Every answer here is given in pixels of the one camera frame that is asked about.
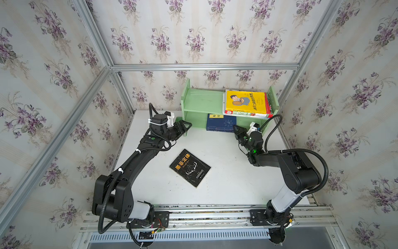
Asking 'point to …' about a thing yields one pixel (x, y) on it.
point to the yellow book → (247, 101)
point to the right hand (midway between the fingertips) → (237, 124)
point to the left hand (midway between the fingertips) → (189, 127)
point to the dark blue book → (221, 123)
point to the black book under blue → (190, 167)
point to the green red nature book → (269, 115)
